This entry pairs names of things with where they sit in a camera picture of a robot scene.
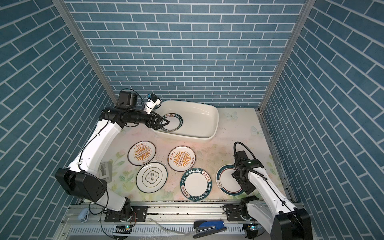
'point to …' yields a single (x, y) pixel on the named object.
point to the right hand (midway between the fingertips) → (238, 180)
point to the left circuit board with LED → (126, 229)
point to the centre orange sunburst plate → (181, 158)
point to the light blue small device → (83, 214)
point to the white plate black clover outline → (151, 177)
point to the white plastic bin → (189, 121)
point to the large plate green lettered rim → (196, 184)
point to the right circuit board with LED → (252, 230)
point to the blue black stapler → (204, 228)
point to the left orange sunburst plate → (141, 153)
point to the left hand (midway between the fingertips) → (163, 118)
